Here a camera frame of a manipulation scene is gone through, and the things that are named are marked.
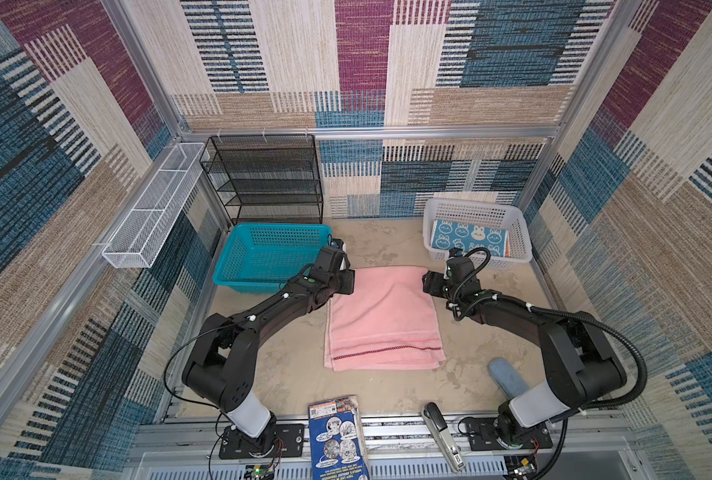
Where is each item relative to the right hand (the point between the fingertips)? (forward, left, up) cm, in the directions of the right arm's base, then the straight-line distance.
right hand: (433, 281), depth 94 cm
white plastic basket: (+27, -31, 0) cm, 42 cm away
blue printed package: (-41, +29, -4) cm, 50 cm away
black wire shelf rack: (+38, +55, +12) cm, 68 cm away
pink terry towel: (-10, +15, -7) cm, 19 cm away
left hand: (+1, +26, +6) cm, 27 cm away
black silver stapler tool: (-40, +5, -3) cm, 41 cm away
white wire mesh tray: (-3, +75, +27) cm, 80 cm away
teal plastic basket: (+17, +59, -7) cm, 62 cm away
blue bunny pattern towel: (+22, -17, -4) cm, 28 cm away
